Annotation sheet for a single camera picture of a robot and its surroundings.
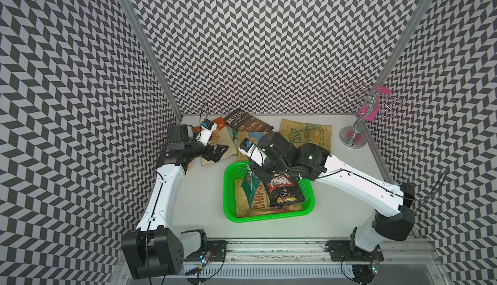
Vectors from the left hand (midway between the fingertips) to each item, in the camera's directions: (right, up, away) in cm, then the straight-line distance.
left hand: (217, 143), depth 78 cm
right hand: (+16, -8, -11) cm, 21 cm away
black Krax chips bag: (+29, -21, +7) cm, 36 cm away
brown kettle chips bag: (+6, +11, +33) cm, 36 cm away
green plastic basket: (+6, -13, +10) cm, 18 cm away
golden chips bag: (+18, -27, +5) cm, 33 cm away
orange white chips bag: (-4, +2, +27) cm, 27 cm away
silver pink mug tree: (+71, +2, +27) cm, 76 cm away
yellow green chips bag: (+41, +3, +31) cm, 51 cm away
